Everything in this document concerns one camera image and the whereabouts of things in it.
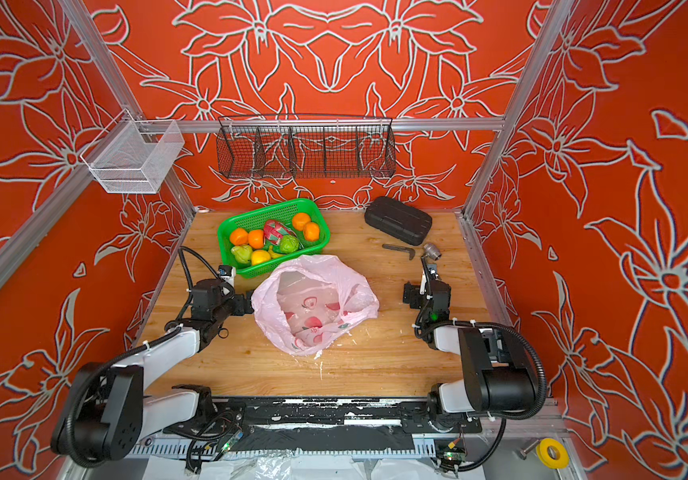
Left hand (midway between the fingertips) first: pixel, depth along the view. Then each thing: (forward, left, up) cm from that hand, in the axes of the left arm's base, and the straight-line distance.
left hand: (239, 290), depth 90 cm
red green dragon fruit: (+23, -7, +2) cm, 24 cm away
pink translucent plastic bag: (0, -20, -6) cm, 21 cm away
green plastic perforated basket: (+33, -7, +1) cm, 34 cm away
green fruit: (+15, +3, -1) cm, 15 cm away
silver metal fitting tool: (+21, -63, -3) cm, 67 cm away
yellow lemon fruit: (+13, -3, 0) cm, 13 cm away
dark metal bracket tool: (+23, -56, -6) cm, 61 cm away
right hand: (+7, -57, -1) cm, 57 cm away
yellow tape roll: (-36, -81, -5) cm, 88 cm away
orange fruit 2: (+25, -19, +1) cm, 31 cm away
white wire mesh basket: (+32, +36, +26) cm, 55 cm away
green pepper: (+16, -13, +3) cm, 21 cm away
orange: (+21, +6, +1) cm, 22 cm away
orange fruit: (+32, -14, -1) cm, 35 cm away
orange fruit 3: (+21, 0, 0) cm, 21 cm away
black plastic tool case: (+33, -51, 0) cm, 61 cm away
